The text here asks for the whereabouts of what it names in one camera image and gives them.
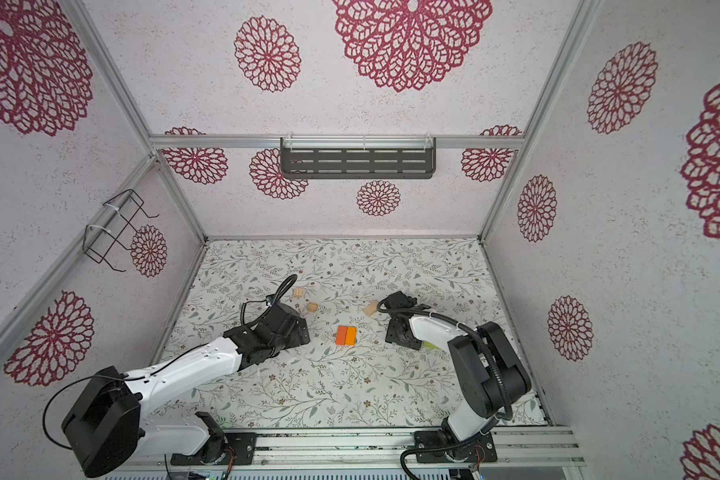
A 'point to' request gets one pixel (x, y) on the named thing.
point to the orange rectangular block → (351, 336)
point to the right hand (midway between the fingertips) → (399, 334)
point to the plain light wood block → (371, 307)
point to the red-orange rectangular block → (341, 335)
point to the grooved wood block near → (312, 307)
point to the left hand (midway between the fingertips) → (293, 335)
